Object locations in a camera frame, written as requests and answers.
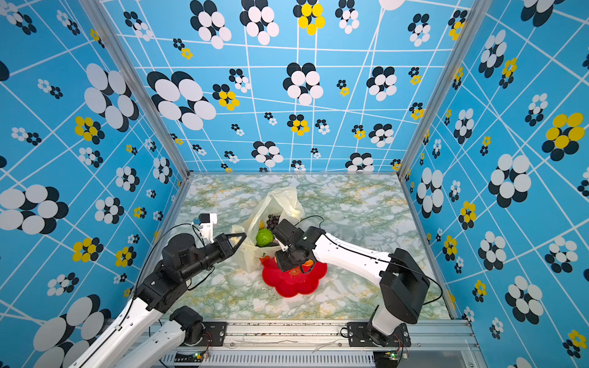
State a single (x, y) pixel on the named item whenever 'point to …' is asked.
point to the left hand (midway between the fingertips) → (248, 235)
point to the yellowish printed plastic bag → (284, 202)
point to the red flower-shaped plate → (290, 286)
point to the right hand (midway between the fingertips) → (283, 263)
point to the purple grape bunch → (272, 221)
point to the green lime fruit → (264, 237)
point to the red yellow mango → (295, 271)
